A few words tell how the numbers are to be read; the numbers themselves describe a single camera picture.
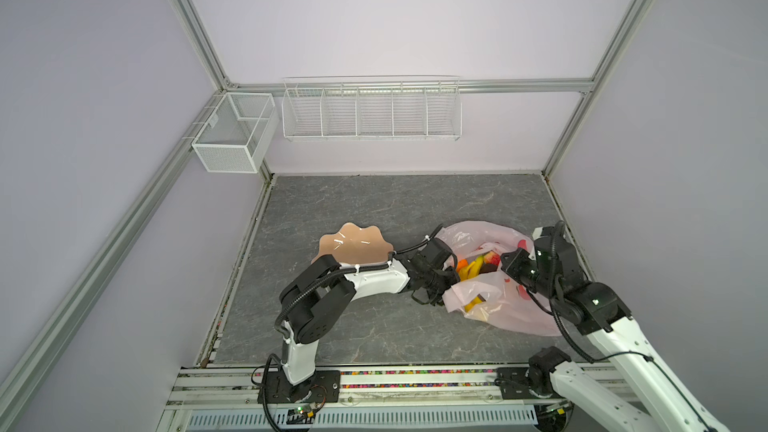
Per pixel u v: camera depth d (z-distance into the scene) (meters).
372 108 0.97
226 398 0.73
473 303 0.65
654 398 0.41
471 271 0.89
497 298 0.69
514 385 0.74
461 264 0.91
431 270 0.73
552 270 0.52
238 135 1.02
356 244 1.08
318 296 0.51
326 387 0.74
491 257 0.90
